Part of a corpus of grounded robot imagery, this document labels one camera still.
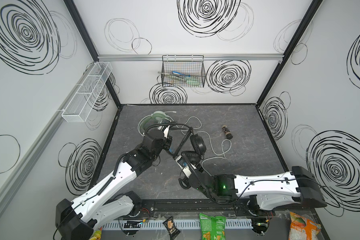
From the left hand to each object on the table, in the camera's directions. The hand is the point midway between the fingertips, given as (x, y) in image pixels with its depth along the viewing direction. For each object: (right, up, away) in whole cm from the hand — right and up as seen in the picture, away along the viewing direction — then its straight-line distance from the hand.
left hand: (167, 130), depth 74 cm
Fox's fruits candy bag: (-29, -45, -10) cm, 54 cm away
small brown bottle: (+38, -4, +26) cm, 46 cm away
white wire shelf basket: (-53, +13, +13) cm, 56 cm away
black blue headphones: (+12, -7, -4) cm, 15 cm away
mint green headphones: (-10, +6, +30) cm, 33 cm away
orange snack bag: (+61, -43, -9) cm, 75 cm away
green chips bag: (+21, -42, -9) cm, 48 cm away
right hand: (+6, -16, -6) cm, 18 cm away
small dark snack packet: (+2, -44, -6) cm, 44 cm away
